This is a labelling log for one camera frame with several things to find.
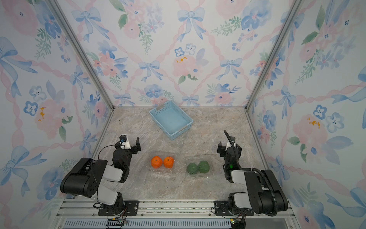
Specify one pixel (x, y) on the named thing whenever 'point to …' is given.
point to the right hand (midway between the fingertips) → (229, 137)
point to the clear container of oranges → (162, 161)
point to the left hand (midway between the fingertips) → (131, 137)
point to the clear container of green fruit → (196, 160)
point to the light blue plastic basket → (173, 120)
